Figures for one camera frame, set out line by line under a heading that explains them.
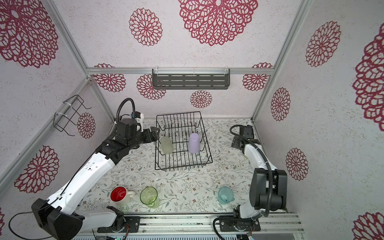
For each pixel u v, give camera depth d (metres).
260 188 0.45
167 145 0.94
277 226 0.74
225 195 0.83
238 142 0.84
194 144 0.92
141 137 0.63
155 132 0.67
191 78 0.95
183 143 1.03
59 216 0.37
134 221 0.74
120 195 0.81
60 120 0.72
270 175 0.43
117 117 0.53
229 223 0.73
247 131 0.70
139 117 0.66
